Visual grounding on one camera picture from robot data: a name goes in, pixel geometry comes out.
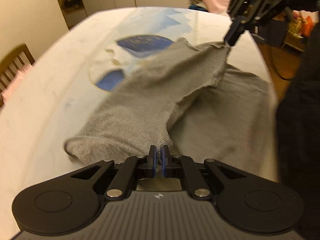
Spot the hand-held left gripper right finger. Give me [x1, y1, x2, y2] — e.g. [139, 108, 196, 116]
[161, 144, 248, 201]

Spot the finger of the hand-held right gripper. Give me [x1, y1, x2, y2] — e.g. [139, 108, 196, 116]
[223, 17, 247, 47]

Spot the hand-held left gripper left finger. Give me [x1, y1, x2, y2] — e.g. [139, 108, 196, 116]
[70, 145, 158, 201]

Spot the gray ribbed long-sleeve shirt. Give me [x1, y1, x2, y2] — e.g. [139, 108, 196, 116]
[64, 37, 278, 193]

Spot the orange bag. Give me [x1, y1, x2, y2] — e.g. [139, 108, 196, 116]
[301, 16, 314, 37]

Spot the person's dark clothing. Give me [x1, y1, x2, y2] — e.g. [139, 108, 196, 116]
[274, 5, 320, 240]

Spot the light pink garment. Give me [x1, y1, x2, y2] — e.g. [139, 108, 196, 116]
[1, 64, 33, 100]

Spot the brown slat-back wooden chair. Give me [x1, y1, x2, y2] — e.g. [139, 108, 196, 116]
[0, 44, 35, 108]

